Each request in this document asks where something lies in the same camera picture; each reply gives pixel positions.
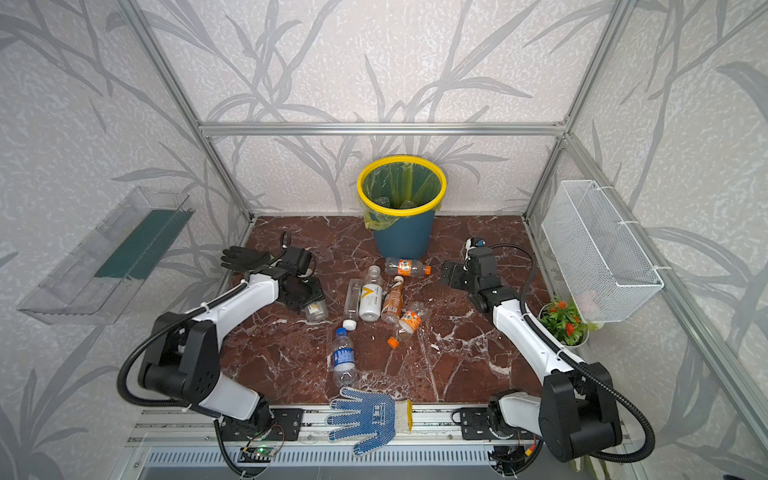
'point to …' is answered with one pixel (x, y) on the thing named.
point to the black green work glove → (240, 259)
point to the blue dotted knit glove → (375, 417)
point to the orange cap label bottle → (410, 322)
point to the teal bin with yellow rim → (398, 196)
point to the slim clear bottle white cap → (351, 308)
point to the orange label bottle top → (406, 267)
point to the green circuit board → (264, 450)
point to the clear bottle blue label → (344, 372)
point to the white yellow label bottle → (371, 296)
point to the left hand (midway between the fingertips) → (323, 287)
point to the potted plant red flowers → (562, 318)
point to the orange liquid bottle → (393, 301)
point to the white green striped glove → (598, 469)
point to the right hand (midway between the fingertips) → (456, 259)
